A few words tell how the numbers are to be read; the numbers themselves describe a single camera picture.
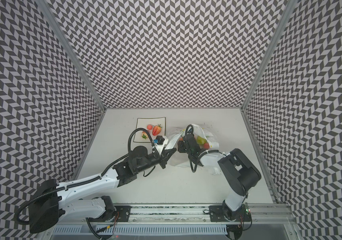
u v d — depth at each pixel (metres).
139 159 0.55
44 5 0.71
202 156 0.62
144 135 0.99
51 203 0.39
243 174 0.47
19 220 0.40
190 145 0.72
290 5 0.67
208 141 0.75
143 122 1.08
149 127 1.04
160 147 0.62
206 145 0.91
